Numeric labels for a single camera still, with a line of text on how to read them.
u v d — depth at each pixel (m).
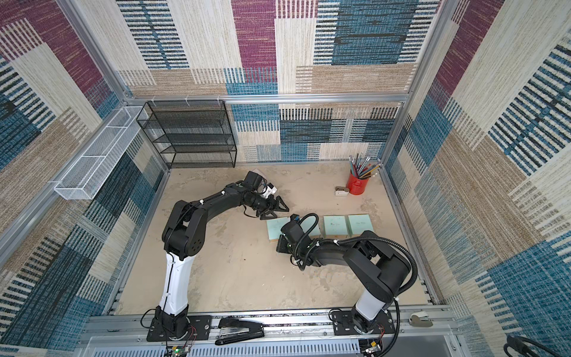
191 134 1.09
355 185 1.03
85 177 0.71
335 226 0.94
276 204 0.88
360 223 0.94
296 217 0.85
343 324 0.73
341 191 1.07
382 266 0.47
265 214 0.92
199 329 0.73
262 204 0.87
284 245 0.81
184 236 0.57
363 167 1.05
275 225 0.94
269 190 0.95
